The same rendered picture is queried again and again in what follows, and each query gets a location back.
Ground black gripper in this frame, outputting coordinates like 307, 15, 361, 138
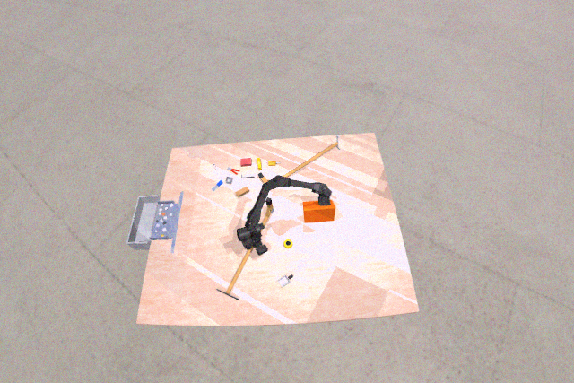
251, 234, 268, 256

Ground blue-handled scraper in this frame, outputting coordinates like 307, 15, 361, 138
211, 181, 223, 192

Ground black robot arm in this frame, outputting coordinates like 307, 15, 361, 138
237, 175, 333, 250

